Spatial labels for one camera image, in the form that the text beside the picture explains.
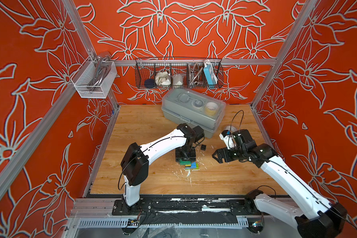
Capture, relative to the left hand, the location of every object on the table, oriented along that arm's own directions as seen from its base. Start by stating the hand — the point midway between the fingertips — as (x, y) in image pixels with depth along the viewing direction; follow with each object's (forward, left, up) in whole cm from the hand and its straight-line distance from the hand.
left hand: (189, 161), depth 78 cm
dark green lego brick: (-1, +3, 0) cm, 3 cm away
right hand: (+3, -14, +6) cm, 15 cm away
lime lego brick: (+1, -5, -7) cm, 8 cm away
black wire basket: (+52, +5, +22) cm, 56 cm away
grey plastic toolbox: (+32, -2, +8) cm, 33 cm away
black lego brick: (+15, -9, -10) cm, 20 cm away
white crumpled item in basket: (+45, +19, +21) cm, 53 cm away
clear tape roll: (+30, -31, -8) cm, 44 cm away
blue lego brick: (0, -3, -5) cm, 6 cm away
